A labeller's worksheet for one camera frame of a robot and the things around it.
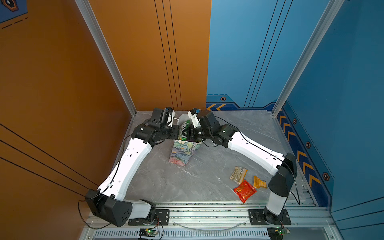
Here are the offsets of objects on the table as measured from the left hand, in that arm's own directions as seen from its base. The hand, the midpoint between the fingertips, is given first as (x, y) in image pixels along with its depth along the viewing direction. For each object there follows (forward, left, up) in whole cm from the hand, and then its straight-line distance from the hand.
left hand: (177, 129), depth 75 cm
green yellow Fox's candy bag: (-2, -3, 0) cm, 3 cm away
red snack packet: (-22, -36, -24) cm, 49 cm away
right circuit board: (-40, -49, -28) cm, 69 cm away
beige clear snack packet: (-13, -34, -25) cm, 45 cm away
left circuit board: (-41, +13, -28) cm, 51 cm away
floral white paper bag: (-8, -3, -7) cm, 11 cm away
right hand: (-2, -2, 0) cm, 3 cm away
